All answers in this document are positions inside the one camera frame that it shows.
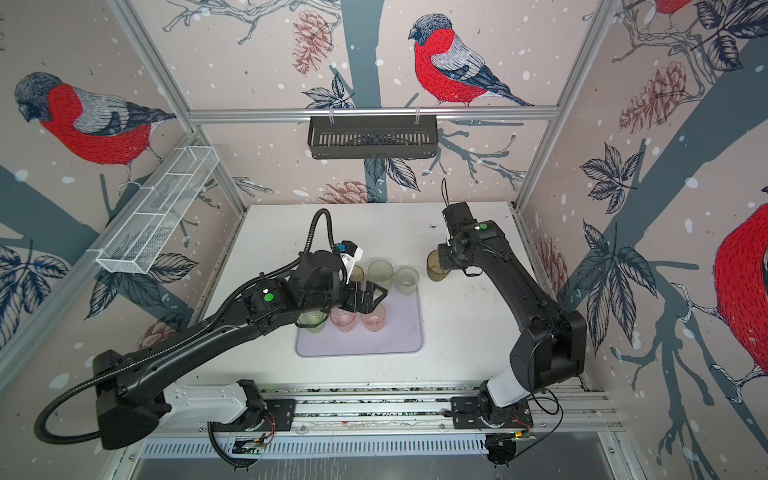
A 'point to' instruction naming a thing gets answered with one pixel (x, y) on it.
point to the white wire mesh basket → (138, 237)
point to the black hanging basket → (373, 139)
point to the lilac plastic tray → (401, 335)
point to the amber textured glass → (434, 270)
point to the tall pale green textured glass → (380, 272)
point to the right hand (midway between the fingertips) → (448, 262)
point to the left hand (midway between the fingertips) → (374, 292)
